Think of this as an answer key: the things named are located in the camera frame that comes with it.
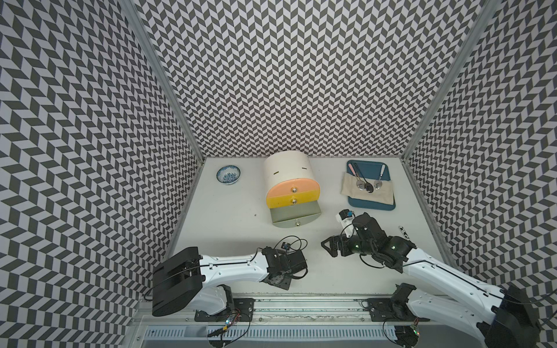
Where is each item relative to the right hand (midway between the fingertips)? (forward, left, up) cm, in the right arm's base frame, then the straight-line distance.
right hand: (332, 245), depth 78 cm
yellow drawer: (+17, +14, +4) cm, 22 cm away
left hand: (-10, +20, -9) cm, 24 cm away
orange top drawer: (+19, +14, +11) cm, 26 cm away
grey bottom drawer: (+15, +14, -4) cm, 20 cm away
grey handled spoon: (+34, -28, -7) cm, 44 cm away
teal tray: (+44, -27, -9) cm, 53 cm away
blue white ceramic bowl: (+40, +47, -7) cm, 62 cm away
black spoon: (+33, -23, -9) cm, 41 cm away
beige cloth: (+28, -30, -8) cm, 41 cm away
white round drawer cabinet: (+28, +18, +13) cm, 36 cm away
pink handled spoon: (+34, -19, -8) cm, 40 cm away
